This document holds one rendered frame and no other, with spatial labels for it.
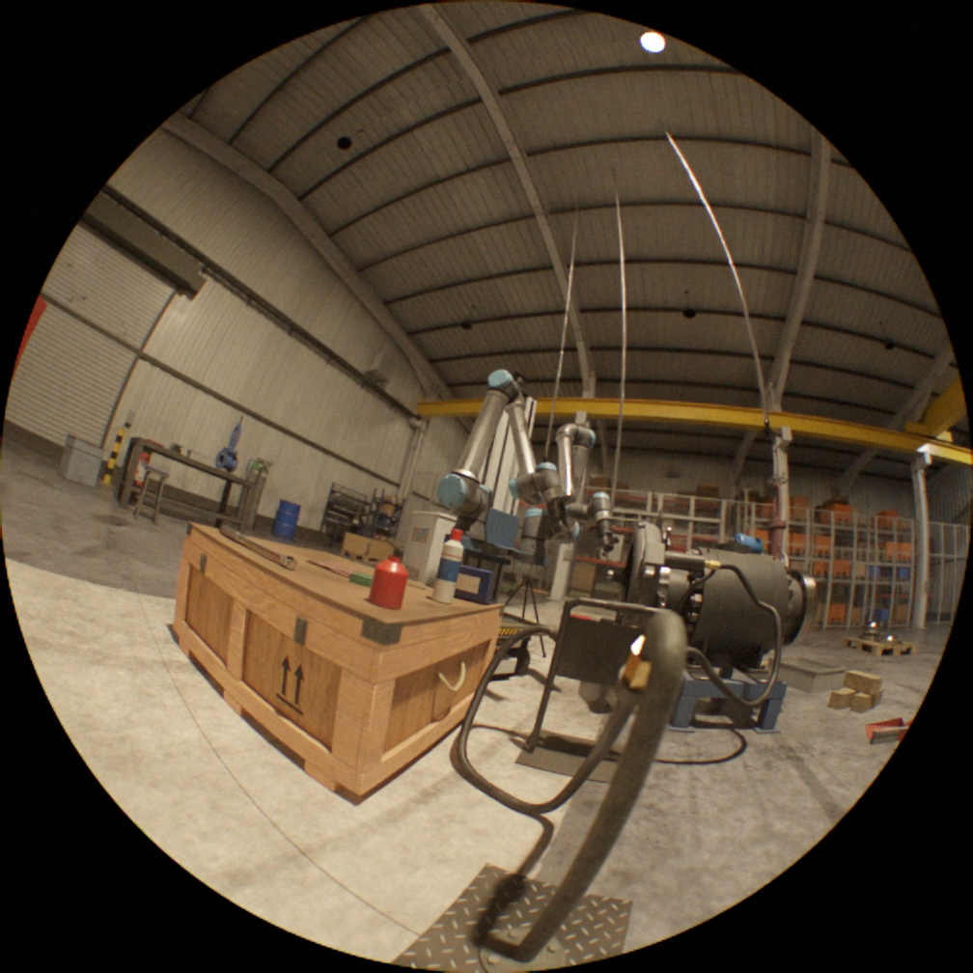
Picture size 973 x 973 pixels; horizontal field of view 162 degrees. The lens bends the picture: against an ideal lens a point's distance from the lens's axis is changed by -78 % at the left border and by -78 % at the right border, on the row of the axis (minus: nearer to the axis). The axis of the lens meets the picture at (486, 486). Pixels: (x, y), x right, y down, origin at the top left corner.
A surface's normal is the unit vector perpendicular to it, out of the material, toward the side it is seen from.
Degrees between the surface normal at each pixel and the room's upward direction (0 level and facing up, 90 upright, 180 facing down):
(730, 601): 87
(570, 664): 90
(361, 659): 90
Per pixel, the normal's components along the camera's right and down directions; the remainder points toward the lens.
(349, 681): -0.31, -0.27
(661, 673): -0.67, -0.36
